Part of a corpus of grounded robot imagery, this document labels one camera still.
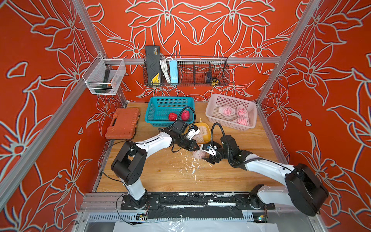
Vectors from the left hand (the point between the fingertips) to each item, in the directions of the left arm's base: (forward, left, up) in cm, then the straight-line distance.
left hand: (199, 147), depth 83 cm
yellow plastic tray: (+10, -4, -2) cm, 11 cm away
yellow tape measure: (+40, -9, +19) cm, 45 cm away
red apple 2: (-4, 0, 0) cm, 4 cm away
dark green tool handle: (+22, +56, +25) cm, 65 cm away
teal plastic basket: (+35, +29, -9) cm, 47 cm away
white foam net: (+10, 0, -4) cm, 10 cm away
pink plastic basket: (+33, -24, -4) cm, 42 cm away
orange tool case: (+17, +52, -5) cm, 55 cm away
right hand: (-1, -2, -1) cm, 2 cm away
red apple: (+27, +10, -3) cm, 29 cm away
